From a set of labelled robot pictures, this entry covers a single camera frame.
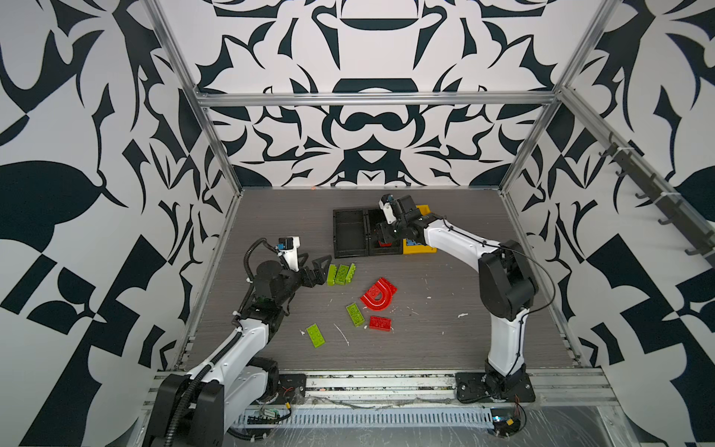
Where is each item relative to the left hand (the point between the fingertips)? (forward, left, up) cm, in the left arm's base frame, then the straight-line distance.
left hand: (315, 251), depth 83 cm
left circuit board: (-38, +12, -18) cm, 44 cm away
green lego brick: (-13, -11, -16) cm, 23 cm away
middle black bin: (+6, -20, +1) cm, 20 cm away
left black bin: (+17, -10, -15) cm, 25 cm away
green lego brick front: (-19, +1, -16) cm, 25 cm away
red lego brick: (+13, -23, -17) cm, 32 cm away
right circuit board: (-41, -48, -17) cm, 66 cm away
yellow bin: (+23, -38, -9) cm, 45 cm away
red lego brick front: (-16, -19, -15) cm, 29 cm away
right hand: (+13, -21, -6) cm, 25 cm away
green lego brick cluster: (0, -7, -15) cm, 17 cm away
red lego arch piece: (-6, -21, -13) cm, 26 cm away
